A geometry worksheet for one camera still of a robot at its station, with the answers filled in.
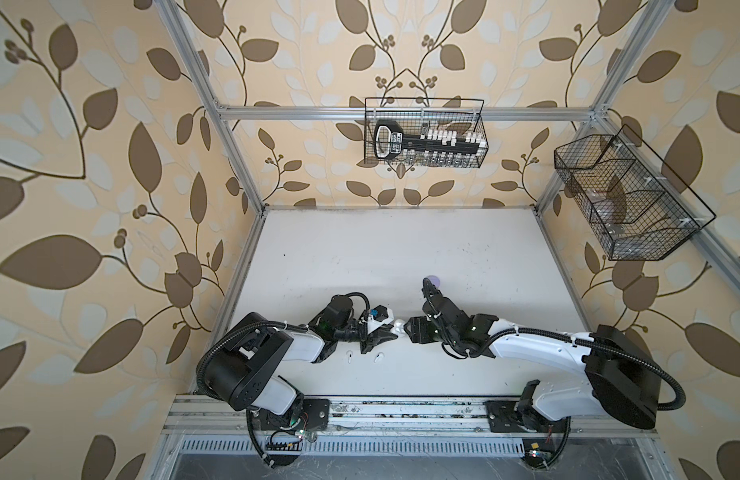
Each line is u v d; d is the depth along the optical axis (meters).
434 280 1.01
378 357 0.84
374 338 0.75
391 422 0.74
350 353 0.84
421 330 0.74
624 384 0.42
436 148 0.85
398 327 0.82
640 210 0.72
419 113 0.89
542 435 0.72
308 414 0.74
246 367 0.45
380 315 0.71
